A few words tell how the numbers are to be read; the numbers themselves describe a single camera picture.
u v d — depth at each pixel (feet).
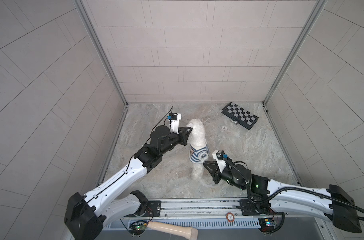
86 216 1.20
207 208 2.37
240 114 3.45
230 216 2.27
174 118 1.97
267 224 2.23
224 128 3.35
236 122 3.37
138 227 2.12
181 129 2.00
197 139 2.31
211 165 2.19
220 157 1.97
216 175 2.01
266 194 1.72
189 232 2.03
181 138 1.98
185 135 1.99
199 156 2.23
